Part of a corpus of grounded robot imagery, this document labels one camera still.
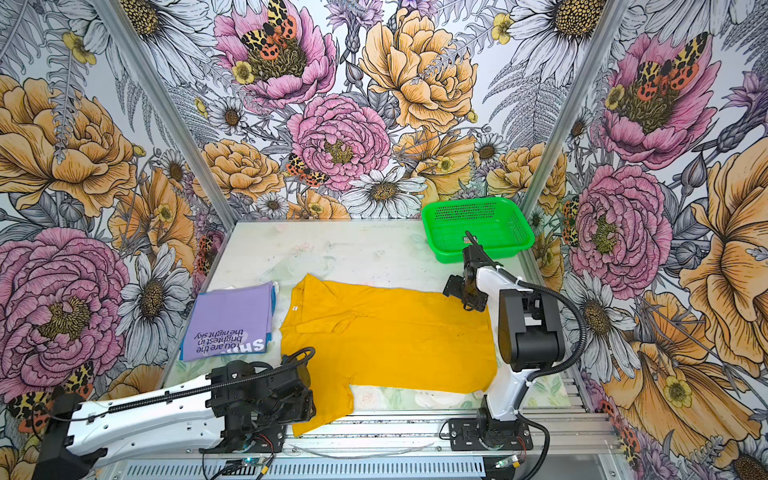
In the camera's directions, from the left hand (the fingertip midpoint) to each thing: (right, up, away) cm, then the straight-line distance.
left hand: (296, 422), depth 72 cm
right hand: (+44, +24, +24) cm, 55 cm away
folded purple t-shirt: (-26, +19, +20) cm, 38 cm away
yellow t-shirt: (+24, +14, +19) cm, 34 cm away
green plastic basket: (+63, +52, +49) cm, 96 cm away
